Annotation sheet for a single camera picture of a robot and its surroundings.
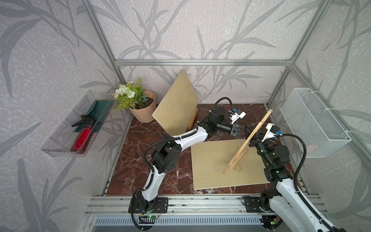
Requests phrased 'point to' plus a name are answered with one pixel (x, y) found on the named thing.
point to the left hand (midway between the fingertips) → (247, 137)
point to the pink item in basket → (310, 148)
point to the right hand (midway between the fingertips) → (247, 126)
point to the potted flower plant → (141, 103)
